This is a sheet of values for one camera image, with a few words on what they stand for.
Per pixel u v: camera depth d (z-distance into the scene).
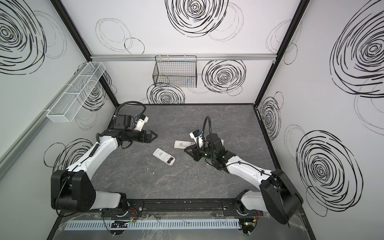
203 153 0.70
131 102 0.67
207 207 0.76
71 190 0.41
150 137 0.75
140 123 0.77
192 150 0.73
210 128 0.60
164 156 0.91
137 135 0.73
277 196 0.42
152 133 0.77
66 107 0.73
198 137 0.72
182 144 0.96
